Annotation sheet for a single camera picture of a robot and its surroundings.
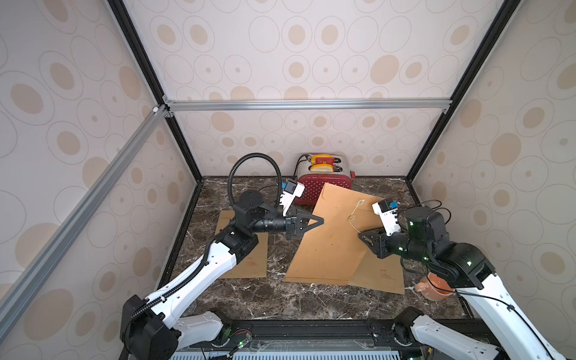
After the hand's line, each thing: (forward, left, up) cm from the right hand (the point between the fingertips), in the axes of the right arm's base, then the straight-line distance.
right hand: (361, 237), depth 64 cm
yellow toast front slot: (+38, +10, -7) cm, 40 cm away
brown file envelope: (+3, +36, -29) cm, 46 cm away
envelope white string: (+2, +4, +6) cm, 7 cm away
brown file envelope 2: (-4, +9, -2) cm, 10 cm away
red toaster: (+34, +13, -13) cm, 39 cm away
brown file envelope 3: (+2, -15, -30) cm, 34 cm away
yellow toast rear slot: (+43, +13, -6) cm, 45 cm away
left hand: (-2, +11, +8) cm, 14 cm away
